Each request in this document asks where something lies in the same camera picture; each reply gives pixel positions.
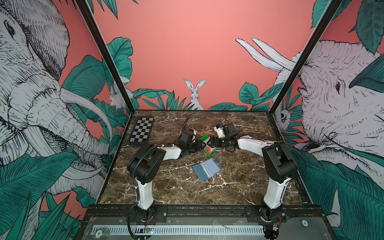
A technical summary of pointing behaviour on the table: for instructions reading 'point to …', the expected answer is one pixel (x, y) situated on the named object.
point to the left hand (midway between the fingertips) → (206, 143)
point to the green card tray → (204, 138)
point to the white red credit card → (208, 148)
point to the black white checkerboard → (141, 131)
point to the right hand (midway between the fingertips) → (210, 140)
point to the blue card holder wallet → (207, 169)
